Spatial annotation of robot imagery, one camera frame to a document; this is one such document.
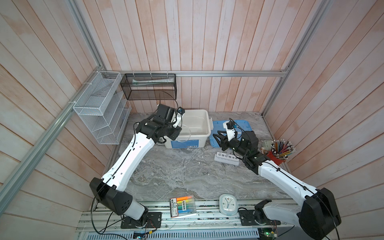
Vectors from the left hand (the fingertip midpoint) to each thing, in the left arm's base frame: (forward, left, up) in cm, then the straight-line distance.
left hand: (174, 131), depth 75 cm
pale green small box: (+7, -59, -23) cm, 64 cm away
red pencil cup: (-8, -59, -18) cm, 62 cm away
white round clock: (-29, -28, -25) cm, 48 cm away
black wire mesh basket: (+43, +21, -3) cm, 47 cm away
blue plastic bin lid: (+28, -52, -28) cm, 65 cm away
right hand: (+1, -22, -3) cm, 22 cm away
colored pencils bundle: (-1, -62, -15) cm, 64 cm away
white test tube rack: (-3, -32, -24) cm, 40 cm away
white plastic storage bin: (+24, -13, -26) cm, 37 cm away
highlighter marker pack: (-30, -4, -26) cm, 40 cm away
